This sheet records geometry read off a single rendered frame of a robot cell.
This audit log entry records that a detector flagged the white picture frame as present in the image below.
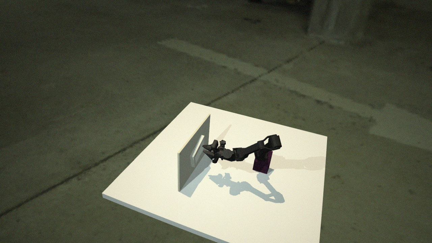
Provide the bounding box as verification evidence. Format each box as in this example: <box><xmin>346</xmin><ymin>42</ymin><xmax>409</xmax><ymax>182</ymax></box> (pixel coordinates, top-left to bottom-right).
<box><xmin>190</xmin><ymin>135</ymin><xmax>205</xmax><ymax>168</ymax></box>

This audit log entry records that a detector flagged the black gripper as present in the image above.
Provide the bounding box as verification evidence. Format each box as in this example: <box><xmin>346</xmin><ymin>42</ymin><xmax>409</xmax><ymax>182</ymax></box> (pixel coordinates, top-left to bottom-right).
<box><xmin>202</xmin><ymin>140</ymin><xmax>225</xmax><ymax>163</ymax></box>

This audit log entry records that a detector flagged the pale beige wall panel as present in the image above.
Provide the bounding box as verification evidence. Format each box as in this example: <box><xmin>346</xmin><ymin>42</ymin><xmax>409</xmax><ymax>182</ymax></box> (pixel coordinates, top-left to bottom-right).
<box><xmin>178</xmin><ymin>114</ymin><xmax>210</xmax><ymax>192</ymax></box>

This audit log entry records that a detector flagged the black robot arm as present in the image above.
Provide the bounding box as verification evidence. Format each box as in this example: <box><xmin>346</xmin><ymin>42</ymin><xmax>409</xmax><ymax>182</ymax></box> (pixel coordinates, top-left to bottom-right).
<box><xmin>218</xmin><ymin>134</ymin><xmax>282</xmax><ymax>162</ymax></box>

